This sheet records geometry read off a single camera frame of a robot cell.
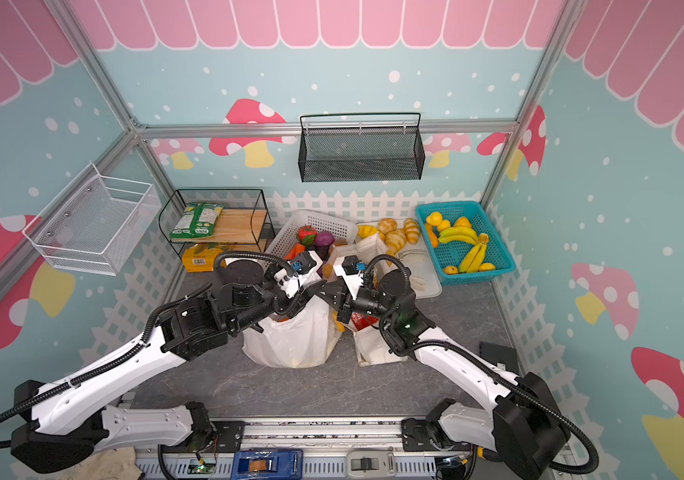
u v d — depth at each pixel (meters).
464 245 1.16
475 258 1.08
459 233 1.12
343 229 1.10
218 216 1.00
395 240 1.11
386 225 1.16
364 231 1.16
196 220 0.97
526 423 0.40
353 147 0.95
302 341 0.74
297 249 1.09
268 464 0.67
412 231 1.16
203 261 1.02
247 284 0.44
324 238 1.09
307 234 1.09
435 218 1.13
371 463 0.68
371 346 0.81
